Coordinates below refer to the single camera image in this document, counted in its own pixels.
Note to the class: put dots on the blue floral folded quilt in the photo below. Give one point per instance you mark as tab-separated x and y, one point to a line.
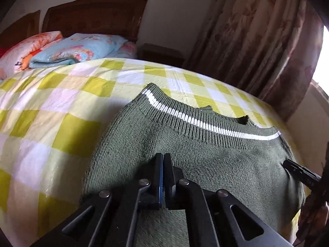
77	49

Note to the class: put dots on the bed with yellow checked sheet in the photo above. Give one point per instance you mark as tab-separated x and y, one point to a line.
51	123

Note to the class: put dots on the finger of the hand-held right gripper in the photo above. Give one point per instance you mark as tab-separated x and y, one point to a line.
300	171

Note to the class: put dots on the pink floral folded quilt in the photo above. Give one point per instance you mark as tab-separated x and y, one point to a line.
25	49

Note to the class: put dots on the dark wooden nightstand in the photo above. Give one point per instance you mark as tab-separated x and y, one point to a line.
160	55

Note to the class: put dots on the green knitted sweater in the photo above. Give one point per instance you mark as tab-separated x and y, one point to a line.
218	154

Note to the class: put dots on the large carved wooden headboard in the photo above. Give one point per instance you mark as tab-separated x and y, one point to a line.
95	15

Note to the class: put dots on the pink floral curtain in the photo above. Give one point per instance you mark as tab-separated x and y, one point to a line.
257	43

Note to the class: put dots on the barred window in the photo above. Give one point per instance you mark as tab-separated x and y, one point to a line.
322	64

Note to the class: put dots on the pink floral pillow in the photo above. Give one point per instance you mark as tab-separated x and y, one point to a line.
127	50

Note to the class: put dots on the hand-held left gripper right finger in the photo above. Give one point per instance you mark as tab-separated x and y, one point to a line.
168	185

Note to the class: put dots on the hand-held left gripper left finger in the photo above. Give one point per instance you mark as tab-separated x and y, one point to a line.
159	185

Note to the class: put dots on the small wooden headboard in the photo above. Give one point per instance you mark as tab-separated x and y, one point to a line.
23	25

